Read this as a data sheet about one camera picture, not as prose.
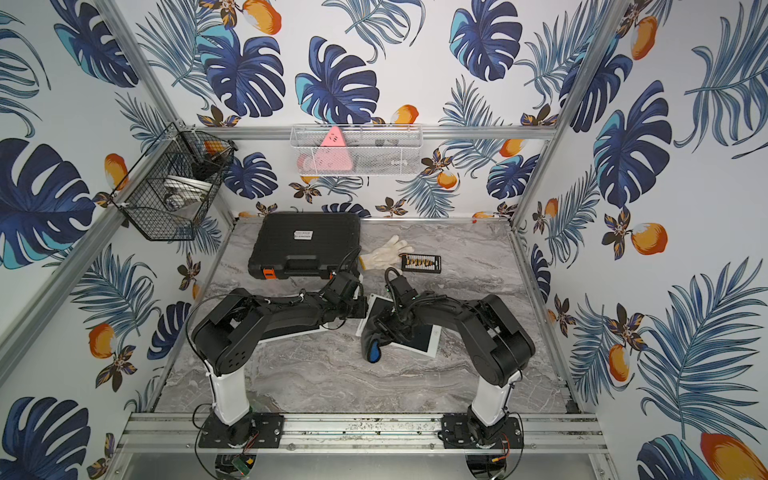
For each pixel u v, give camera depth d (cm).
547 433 76
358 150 93
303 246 105
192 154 97
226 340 50
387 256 110
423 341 90
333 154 91
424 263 106
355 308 85
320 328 92
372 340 84
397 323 79
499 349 48
